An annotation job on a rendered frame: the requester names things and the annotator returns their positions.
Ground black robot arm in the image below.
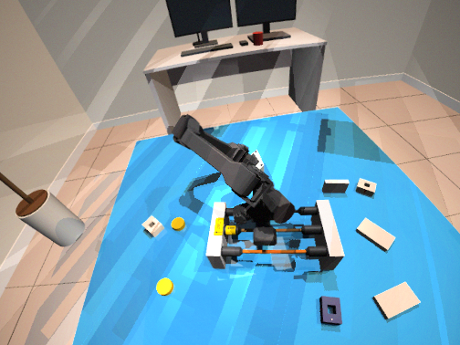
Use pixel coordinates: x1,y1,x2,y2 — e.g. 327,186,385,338
172,114,296,225

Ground yellow flat disc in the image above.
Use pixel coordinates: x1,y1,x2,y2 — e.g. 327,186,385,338
156,278,173,296
171,217,185,232

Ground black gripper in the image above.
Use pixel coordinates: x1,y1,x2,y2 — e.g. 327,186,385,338
254,204,277,246

